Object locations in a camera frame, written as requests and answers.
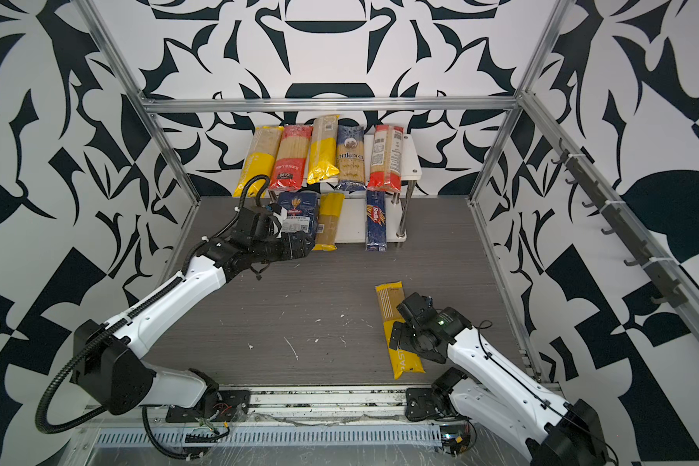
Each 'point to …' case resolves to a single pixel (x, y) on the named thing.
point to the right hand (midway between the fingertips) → (404, 341)
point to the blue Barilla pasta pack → (302, 212)
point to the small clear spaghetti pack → (331, 208)
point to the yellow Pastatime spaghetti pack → (390, 295)
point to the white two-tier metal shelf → (355, 199)
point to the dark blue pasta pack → (376, 222)
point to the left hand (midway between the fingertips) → (300, 239)
